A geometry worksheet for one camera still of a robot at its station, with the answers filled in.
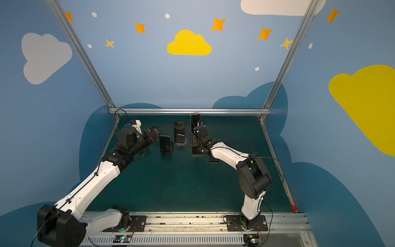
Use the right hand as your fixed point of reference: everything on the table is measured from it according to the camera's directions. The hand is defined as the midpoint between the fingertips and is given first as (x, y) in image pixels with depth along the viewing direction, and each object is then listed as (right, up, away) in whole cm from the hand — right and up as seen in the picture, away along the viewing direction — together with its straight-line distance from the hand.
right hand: (198, 135), depth 93 cm
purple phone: (+9, -16, +5) cm, 19 cm away
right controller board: (+25, -49, -22) cm, 59 cm away
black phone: (-12, +2, +6) cm, 14 cm away
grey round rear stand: (-11, -7, +12) cm, 18 cm away
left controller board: (-35, -48, -22) cm, 64 cm away
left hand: (-19, +2, -16) cm, 25 cm away
